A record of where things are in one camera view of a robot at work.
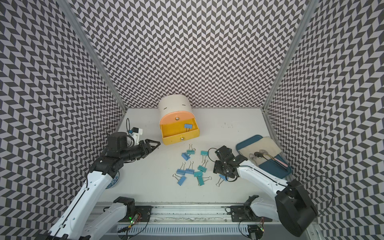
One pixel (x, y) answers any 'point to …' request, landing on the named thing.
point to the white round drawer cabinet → (175, 103)
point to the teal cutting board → (278, 166)
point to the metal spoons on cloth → (262, 153)
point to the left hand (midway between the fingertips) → (158, 147)
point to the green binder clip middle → (202, 168)
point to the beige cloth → (266, 143)
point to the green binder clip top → (192, 151)
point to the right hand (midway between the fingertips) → (221, 173)
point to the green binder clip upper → (204, 153)
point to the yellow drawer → (175, 132)
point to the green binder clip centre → (198, 174)
